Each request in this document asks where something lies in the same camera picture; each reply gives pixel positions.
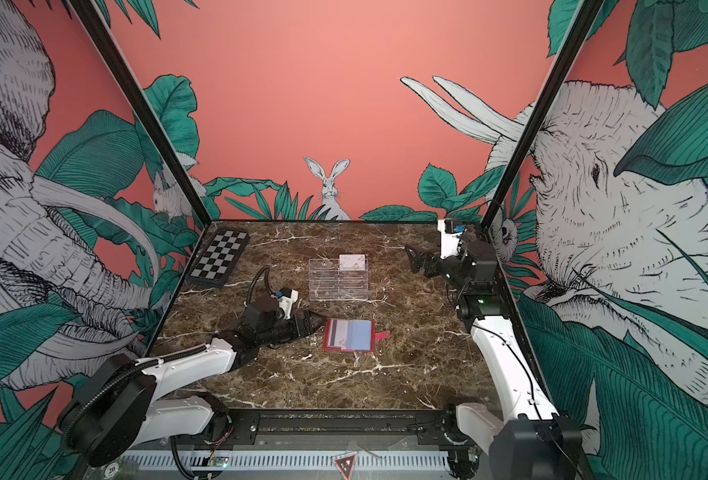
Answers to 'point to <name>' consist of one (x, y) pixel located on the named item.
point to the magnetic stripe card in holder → (337, 333)
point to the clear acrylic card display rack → (327, 283)
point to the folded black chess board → (215, 263)
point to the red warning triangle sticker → (346, 465)
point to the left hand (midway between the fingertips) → (323, 319)
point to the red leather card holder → (351, 335)
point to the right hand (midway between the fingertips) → (420, 238)
